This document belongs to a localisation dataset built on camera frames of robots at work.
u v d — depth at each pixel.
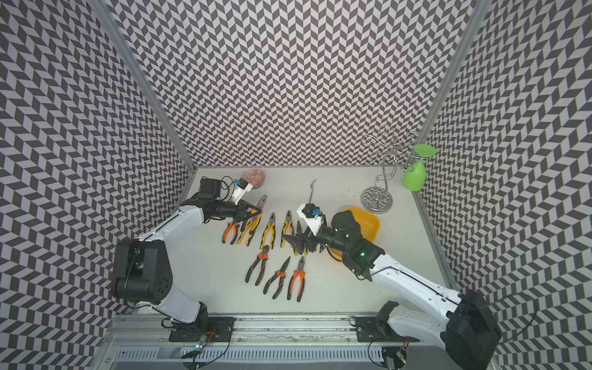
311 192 1.08
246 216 0.79
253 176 1.12
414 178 0.83
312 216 0.59
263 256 0.88
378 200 1.02
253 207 0.84
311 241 0.62
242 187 0.79
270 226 0.96
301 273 0.84
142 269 0.45
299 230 0.96
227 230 0.94
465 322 0.39
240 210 0.76
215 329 0.71
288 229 0.96
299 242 0.62
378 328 0.65
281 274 0.84
